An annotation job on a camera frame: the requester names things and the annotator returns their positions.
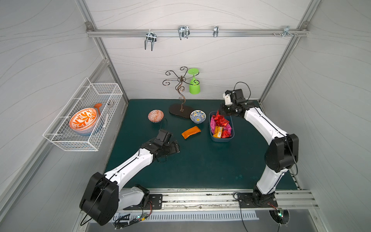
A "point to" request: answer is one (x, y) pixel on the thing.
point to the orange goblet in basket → (97, 105)
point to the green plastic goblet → (194, 85)
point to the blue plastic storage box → (229, 119)
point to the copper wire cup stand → (182, 110)
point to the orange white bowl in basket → (82, 121)
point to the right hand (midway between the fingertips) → (219, 108)
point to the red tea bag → (220, 120)
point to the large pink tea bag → (213, 124)
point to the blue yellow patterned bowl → (198, 116)
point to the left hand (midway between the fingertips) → (175, 148)
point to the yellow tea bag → (218, 132)
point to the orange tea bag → (194, 129)
